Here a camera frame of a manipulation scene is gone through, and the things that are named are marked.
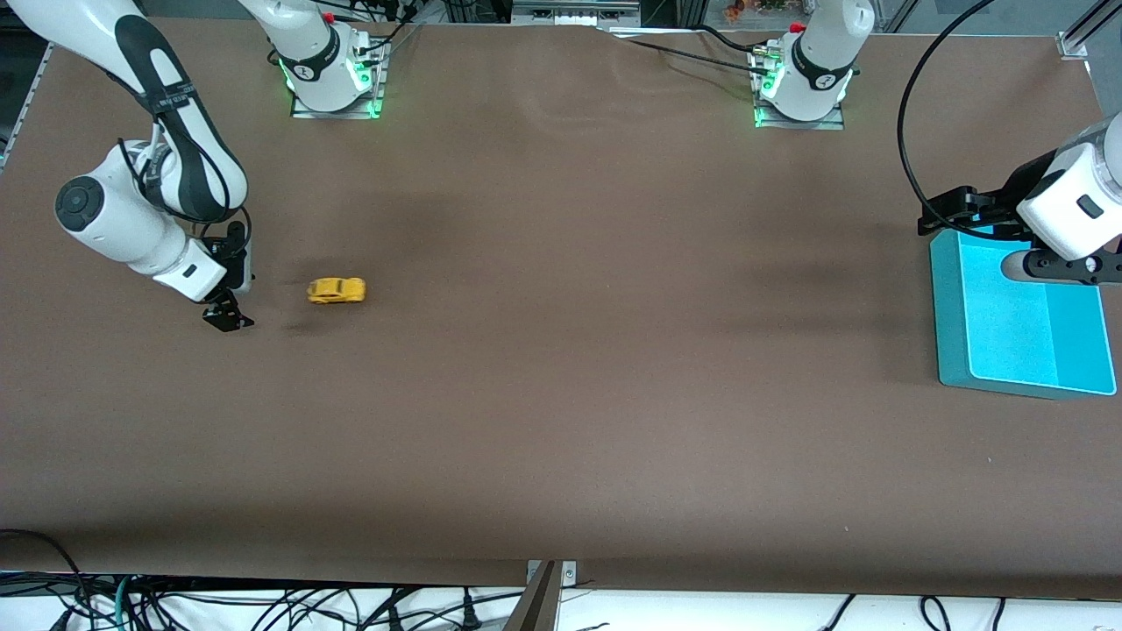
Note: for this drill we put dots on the aluminium frame profile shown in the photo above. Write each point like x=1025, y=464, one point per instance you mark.
x=1097, y=19

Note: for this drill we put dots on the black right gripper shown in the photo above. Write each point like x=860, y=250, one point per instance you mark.
x=234, y=259

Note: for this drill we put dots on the white power strip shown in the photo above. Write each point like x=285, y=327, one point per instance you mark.
x=570, y=12

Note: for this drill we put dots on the aluminium table edge rail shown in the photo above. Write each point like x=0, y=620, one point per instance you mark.
x=24, y=101

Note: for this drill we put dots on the metal table edge clamp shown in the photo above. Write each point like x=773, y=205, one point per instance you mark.
x=570, y=574

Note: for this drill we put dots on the metal table corner bracket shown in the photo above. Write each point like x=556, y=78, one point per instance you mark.
x=1071, y=46

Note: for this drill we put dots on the black power plug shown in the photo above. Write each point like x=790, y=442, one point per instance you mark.
x=469, y=611

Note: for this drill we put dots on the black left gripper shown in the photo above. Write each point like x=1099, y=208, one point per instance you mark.
x=1002, y=204

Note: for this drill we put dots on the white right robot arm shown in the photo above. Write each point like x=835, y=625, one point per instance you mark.
x=114, y=219

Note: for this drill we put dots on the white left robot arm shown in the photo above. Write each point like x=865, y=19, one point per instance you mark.
x=841, y=22

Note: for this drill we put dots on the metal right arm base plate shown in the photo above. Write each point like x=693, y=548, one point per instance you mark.
x=307, y=112

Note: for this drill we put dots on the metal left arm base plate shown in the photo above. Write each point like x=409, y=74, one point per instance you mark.
x=811, y=125

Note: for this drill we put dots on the teal plastic bin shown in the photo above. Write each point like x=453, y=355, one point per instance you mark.
x=1008, y=342

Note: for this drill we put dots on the grey camera stand pole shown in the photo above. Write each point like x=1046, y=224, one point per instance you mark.
x=535, y=609

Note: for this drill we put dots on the yellow beetle toy car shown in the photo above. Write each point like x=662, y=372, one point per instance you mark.
x=337, y=291

